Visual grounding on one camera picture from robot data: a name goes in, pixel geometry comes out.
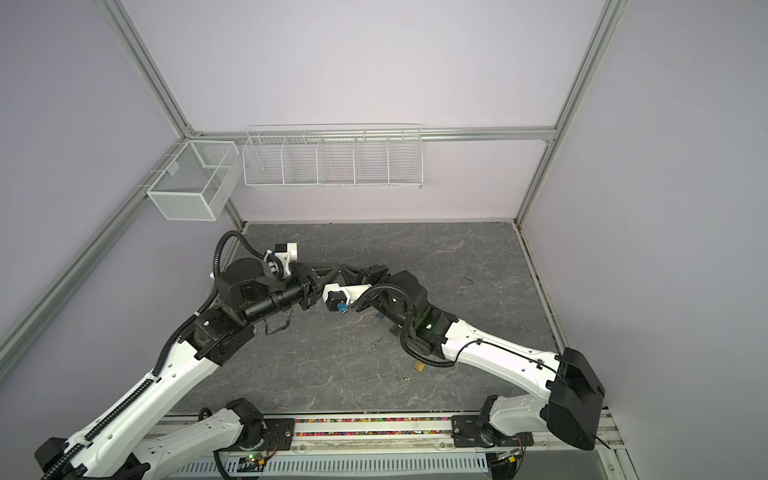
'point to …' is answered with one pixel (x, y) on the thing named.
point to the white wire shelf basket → (333, 155)
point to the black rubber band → (467, 279)
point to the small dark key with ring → (403, 379)
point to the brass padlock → (419, 366)
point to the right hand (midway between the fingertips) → (348, 262)
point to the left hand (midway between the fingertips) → (342, 274)
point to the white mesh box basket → (198, 182)
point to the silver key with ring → (376, 344)
